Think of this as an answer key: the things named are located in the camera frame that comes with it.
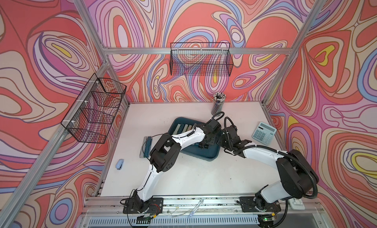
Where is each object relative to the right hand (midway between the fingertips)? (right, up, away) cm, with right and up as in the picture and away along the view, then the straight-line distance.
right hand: (219, 143), depth 92 cm
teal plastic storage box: (-8, -6, -6) cm, 11 cm away
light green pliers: (-28, +8, +8) cm, 30 cm away
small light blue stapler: (-60, -11, -7) cm, 61 cm away
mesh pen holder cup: (+1, +28, +7) cm, 29 cm away
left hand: (-4, +1, +3) cm, 5 cm away
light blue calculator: (+33, +6, +7) cm, 34 cm away
